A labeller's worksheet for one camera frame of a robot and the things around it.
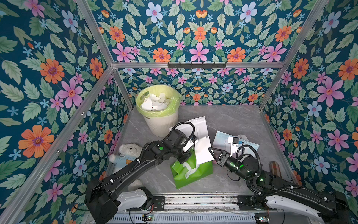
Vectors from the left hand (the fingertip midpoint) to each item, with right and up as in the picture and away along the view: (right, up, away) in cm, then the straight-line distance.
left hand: (191, 153), depth 75 cm
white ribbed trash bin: (-19, +14, +13) cm, 27 cm away
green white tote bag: (-1, -8, -5) cm, 9 cm away
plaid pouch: (+51, -12, +9) cm, 53 cm away
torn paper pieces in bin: (-20, +29, +14) cm, 38 cm away
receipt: (+6, +3, -8) cm, 11 cm away
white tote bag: (+6, +13, +9) cm, 17 cm away
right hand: (+9, +6, -11) cm, 15 cm away
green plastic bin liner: (-11, +25, +3) cm, 28 cm away
